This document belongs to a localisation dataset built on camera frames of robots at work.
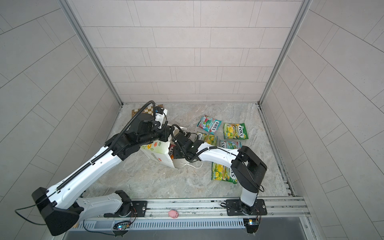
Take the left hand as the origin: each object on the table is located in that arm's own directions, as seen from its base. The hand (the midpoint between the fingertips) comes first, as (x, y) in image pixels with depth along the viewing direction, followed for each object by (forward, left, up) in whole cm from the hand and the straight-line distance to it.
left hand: (178, 127), depth 68 cm
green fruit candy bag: (+9, -16, -26) cm, 32 cm away
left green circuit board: (-36, +24, -23) cm, 49 cm away
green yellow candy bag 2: (-12, -22, -26) cm, 36 cm away
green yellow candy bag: (+15, -33, -25) cm, 44 cm away
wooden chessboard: (+32, +29, -25) cm, 50 cm away
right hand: (-4, +4, -22) cm, 23 cm away
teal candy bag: (+5, -31, -26) cm, 41 cm away
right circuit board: (-35, -34, -28) cm, 56 cm away
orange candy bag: (-6, +4, -11) cm, 14 cm away
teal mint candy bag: (+20, -16, -26) cm, 37 cm away
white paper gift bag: (-7, +10, -10) cm, 16 cm away
